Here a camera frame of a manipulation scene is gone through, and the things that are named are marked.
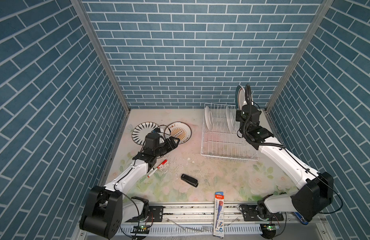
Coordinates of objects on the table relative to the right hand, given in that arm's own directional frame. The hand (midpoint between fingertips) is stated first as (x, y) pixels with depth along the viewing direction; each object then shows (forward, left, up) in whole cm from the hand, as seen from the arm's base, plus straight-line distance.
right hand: (246, 104), depth 77 cm
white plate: (+6, +38, -33) cm, 51 cm away
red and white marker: (-24, +47, -32) cm, 62 cm away
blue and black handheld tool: (-43, -29, -34) cm, 62 cm away
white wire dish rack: (-4, +10, -31) cm, 33 cm away
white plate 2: (+8, +18, -21) cm, 29 cm away
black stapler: (-29, +27, -34) cm, 53 cm away
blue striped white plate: (+2, +66, -32) cm, 74 cm away
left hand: (-14, +36, -18) cm, 42 cm away
